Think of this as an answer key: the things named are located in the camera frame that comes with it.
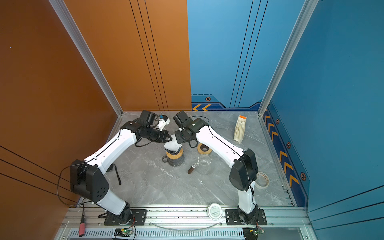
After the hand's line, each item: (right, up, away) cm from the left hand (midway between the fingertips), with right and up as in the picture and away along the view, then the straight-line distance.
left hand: (172, 137), depth 82 cm
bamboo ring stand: (+19, -11, +12) cm, 25 cm away
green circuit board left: (-21, -44, -12) cm, 51 cm away
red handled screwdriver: (-41, -41, -12) cm, 59 cm away
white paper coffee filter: (0, -4, +1) cm, 5 cm away
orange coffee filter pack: (+43, +1, +20) cm, 48 cm away
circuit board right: (+42, -43, -13) cm, 62 cm away
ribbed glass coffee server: (+1, -11, +2) cm, 11 cm away
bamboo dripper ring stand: (+5, -6, -3) cm, 8 cm away
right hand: (+4, 0, 0) cm, 4 cm away
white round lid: (+22, -34, -13) cm, 42 cm away
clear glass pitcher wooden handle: (+17, -16, 0) cm, 23 cm away
